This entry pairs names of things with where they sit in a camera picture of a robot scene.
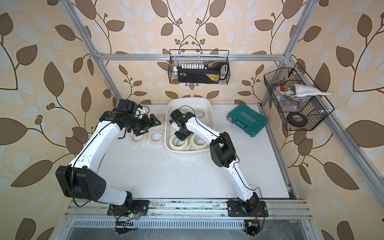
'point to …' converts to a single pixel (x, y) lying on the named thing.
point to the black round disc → (297, 119)
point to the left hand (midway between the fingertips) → (155, 125)
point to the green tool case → (248, 118)
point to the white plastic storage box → (186, 104)
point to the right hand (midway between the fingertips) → (184, 135)
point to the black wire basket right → (301, 105)
